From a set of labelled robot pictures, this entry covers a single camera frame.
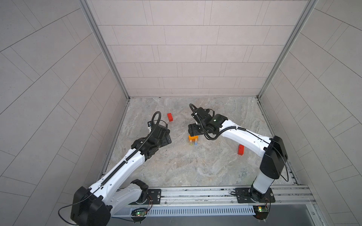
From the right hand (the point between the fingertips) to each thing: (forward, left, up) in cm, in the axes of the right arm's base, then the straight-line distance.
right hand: (192, 130), depth 82 cm
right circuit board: (-39, -31, -15) cm, 52 cm away
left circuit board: (-37, +28, -11) cm, 47 cm away
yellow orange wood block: (-2, 0, -6) cm, 6 cm away
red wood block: (+20, +15, -10) cm, 27 cm away
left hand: (-2, +15, -1) cm, 16 cm away
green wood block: (-2, +1, -12) cm, 12 cm away
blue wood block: (-2, -2, -12) cm, 12 cm away
